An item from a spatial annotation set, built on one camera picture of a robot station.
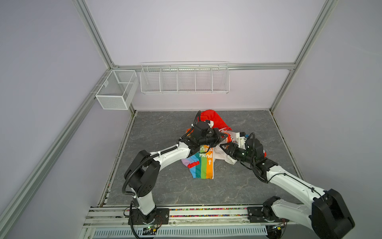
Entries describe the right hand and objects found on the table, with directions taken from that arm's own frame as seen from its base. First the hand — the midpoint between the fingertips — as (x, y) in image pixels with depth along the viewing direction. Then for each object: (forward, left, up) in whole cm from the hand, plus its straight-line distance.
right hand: (221, 148), depth 80 cm
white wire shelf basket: (+46, +21, +14) cm, 52 cm away
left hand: (+3, -4, +6) cm, 8 cm away
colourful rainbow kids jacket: (-2, +11, -15) cm, 19 cm away
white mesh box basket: (+41, +68, +9) cm, 80 cm away
